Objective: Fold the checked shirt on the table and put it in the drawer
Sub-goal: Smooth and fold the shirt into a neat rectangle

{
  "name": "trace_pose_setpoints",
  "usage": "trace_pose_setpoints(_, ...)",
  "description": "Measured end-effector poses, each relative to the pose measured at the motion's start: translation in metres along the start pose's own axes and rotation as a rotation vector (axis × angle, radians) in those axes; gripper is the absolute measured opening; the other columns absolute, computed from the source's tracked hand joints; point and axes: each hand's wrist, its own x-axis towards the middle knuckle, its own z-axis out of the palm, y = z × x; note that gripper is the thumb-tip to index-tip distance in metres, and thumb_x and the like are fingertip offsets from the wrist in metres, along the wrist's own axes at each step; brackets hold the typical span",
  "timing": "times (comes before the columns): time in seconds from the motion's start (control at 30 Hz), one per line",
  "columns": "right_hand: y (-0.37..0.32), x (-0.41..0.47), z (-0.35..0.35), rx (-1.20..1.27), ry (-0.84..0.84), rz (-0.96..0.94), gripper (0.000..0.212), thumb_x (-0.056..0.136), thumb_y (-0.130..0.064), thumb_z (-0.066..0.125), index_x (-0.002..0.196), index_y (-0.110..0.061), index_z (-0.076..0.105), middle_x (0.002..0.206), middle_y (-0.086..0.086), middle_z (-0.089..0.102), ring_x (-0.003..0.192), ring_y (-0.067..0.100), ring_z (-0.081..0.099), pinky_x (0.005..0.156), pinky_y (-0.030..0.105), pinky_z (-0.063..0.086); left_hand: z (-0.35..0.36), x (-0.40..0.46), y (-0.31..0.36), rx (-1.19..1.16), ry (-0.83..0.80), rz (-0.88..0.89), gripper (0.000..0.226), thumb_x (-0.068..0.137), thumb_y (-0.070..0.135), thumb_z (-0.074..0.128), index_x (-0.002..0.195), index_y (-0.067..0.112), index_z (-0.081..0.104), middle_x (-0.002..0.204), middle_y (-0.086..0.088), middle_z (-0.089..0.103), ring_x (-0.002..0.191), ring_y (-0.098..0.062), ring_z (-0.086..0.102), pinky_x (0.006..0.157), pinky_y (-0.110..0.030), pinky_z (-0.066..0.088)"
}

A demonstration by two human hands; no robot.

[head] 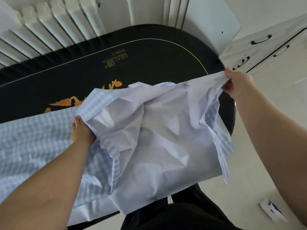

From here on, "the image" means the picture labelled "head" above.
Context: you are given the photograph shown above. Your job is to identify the person's right hand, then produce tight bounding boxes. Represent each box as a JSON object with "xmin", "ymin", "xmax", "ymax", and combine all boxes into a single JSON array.
[{"xmin": 222, "ymin": 67, "xmax": 255, "ymax": 101}]

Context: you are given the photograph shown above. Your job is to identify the person's left hand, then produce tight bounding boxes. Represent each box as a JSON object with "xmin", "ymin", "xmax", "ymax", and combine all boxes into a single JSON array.
[{"xmin": 70, "ymin": 116, "xmax": 98, "ymax": 146}]

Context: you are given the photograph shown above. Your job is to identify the blue checked cloth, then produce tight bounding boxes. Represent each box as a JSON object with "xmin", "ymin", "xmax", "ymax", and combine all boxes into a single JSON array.
[{"xmin": 0, "ymin": 70, "xmax": 235, "ymax": 227}]

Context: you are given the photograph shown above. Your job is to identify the person's left forearm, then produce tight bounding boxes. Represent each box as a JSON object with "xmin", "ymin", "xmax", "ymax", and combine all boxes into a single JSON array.
[{"xmin": 0, "ymin": 139, "xmax": 91, "ymax": 230}]

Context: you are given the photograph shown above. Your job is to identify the person's right forearm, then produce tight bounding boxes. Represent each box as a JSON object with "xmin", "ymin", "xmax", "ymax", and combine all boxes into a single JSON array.
[{"xmin": 234, "ymin": 88, "xmax": 307, "ymax": 227}]

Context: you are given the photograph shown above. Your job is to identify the person's black clothing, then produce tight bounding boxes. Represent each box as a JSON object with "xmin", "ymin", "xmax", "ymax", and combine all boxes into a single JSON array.
[{"xmin": 120, "ymin": 183, "xmax": 243, "ymax": 230}]

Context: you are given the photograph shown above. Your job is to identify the white cabinet door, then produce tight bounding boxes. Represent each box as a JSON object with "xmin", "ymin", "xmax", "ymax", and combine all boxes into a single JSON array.
[
  {"xmin": 240, "ymin": 43, "xmax": 288, "ymax": 73},
  {"xmin": 222, "ymin": 54, "xmax": 245, "ymax": 72},
  {"xmin": 247, "ymin": 28, "xmax": 307, "ymax": 77}
]

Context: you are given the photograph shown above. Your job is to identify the white cabinet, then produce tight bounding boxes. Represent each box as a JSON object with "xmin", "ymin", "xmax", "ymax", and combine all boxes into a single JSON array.
[{"xmin": 182, "ymin": 0, "xmax": 307, "ymax": 77}]

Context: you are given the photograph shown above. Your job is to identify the white column radiator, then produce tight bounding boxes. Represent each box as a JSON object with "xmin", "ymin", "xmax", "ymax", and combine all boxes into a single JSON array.
[
  {"xmin": 0, "ymin": 0, "xmax": 107, "ymax": 70},
  {"xmin": 163, "ymin": 0, "xmax": 190, "ymax": 30}
]

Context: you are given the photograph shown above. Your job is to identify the black oval table gold print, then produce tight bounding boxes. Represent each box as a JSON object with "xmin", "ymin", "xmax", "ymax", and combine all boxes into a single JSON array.
[{"xmin": 0, "ymin": 24, "xmax": 237, "ymax": 230}]

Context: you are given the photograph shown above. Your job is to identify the white blue paper scrap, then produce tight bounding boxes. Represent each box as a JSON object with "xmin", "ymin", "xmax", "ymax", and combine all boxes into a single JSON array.
[{"xmin": 259, "ymin": 198, "xmax": 288, "ymax": 223}]

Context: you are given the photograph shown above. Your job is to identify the white pipe with valve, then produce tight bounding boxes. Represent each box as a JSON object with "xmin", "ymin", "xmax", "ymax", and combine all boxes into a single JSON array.
[{"xmin": 126, "ymin": 0, "xmax": 135, "ymax": 26}]

